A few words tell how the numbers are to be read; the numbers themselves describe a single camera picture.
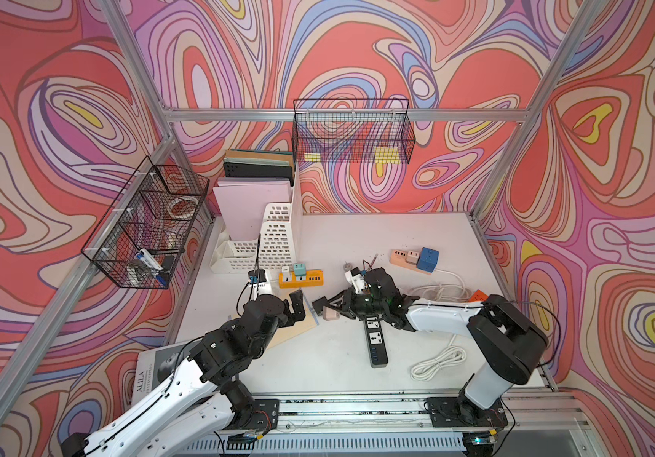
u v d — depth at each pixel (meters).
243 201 0.90
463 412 0.65
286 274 0.96
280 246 0.90
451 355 0.80
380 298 0.69
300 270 0.96
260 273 0.60
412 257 0.98
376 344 0.84
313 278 0.98
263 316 0.49
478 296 0.86
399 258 1.03
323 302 0.93
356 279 0.82
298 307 0.63
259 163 0.93
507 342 0.45
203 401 0.60
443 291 0.91
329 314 0.80
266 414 0.72
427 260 0.96
